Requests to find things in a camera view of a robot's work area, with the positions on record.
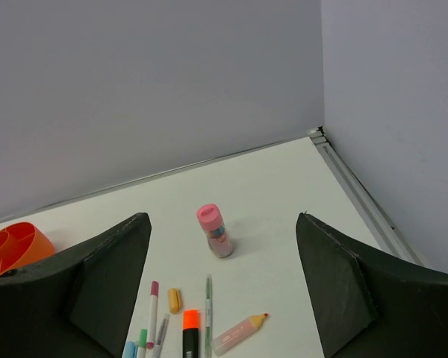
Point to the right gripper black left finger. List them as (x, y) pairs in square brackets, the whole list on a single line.
[(78, 302)]

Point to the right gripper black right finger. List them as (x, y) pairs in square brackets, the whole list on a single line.
[(368, 303)]

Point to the orange-capped black highlighter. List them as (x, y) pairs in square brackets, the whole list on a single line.
[(190, 334)]

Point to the light blue cap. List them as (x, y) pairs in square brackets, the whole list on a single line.
[(130, 350)]

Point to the green-capped white pen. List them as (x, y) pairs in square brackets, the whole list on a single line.
[(141, 344)]

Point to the magenta-capped white pen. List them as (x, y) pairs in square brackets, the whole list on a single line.
[(153, 309)]

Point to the orange round desk organizer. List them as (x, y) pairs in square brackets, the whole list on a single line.
[(22, 244)]

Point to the grey thin pen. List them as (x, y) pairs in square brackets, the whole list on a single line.
[(156, 351)]

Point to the small orange cap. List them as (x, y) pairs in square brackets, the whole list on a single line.
[(174, 300)]

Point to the clear green thin pen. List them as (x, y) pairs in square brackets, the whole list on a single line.
[(208, 317)]

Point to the pink-capped clear bottle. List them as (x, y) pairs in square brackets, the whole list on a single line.
[(211, 221)]

